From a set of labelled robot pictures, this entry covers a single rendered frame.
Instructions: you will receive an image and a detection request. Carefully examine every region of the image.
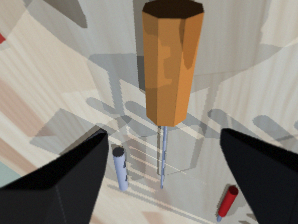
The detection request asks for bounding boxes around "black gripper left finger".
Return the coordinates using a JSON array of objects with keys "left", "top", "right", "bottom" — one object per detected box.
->
[{"left": 0, "top": 133, "right": 109, "bottom": 224}]

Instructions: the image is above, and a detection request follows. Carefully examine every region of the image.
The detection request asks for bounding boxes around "orange-brown tool handle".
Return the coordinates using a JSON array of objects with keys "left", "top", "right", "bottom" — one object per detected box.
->
[{"left": 142, "top": 0, "right": 204, "bottom": 189}]

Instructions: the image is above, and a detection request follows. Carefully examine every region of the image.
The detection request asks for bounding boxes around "red-handled screwdriver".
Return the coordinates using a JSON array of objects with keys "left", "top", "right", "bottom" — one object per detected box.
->
[{"left": 216, "top": 186, "right": 239, "bottom": 222}]

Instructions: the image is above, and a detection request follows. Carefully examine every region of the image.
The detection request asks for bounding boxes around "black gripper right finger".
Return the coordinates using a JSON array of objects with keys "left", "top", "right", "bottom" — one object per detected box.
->
[{"left": 220, "top": 128, "right": 298, "bottom": 224}]

